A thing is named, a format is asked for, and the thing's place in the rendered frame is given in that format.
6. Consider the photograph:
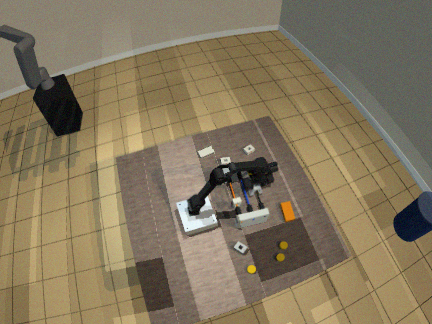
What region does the orange rectangular block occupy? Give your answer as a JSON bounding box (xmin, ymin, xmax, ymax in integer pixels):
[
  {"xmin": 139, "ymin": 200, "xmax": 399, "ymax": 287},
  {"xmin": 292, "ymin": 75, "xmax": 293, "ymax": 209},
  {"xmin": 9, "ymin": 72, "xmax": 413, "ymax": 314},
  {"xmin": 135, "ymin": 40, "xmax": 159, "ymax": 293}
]
[{"xmin": 280, "ymin": 201, "xmax": 295, "ymax": 223}]

